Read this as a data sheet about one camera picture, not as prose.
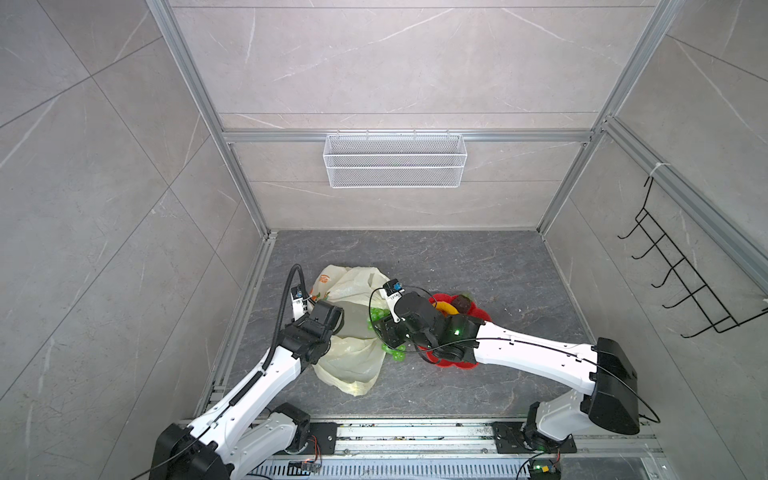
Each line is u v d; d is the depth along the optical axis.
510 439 0.73
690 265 0.65
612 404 0.39
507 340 0.48
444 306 0.90
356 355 0.82
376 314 0.72
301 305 0.70
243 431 0.45
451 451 0.73
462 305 0.91
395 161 1.01
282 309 0.54
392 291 0.64
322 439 0.73
